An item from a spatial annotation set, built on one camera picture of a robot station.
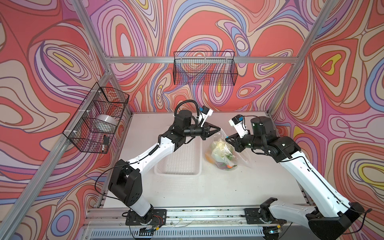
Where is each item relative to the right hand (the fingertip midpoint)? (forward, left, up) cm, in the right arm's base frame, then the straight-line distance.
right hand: (229, 142), depth 70 cm
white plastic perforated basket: (+4, +22, -27) cm, 35 cm away
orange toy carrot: (-4, -3, -19) cm, 20 cm away
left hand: (+5, +4, +4) cm, 8 cm away
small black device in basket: (+4, +60, -1) cm, 61 cm away
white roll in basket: (+12, +60, +6) cm, 61 cm away
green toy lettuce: (-2, +3, -5) cm, 7 cm away
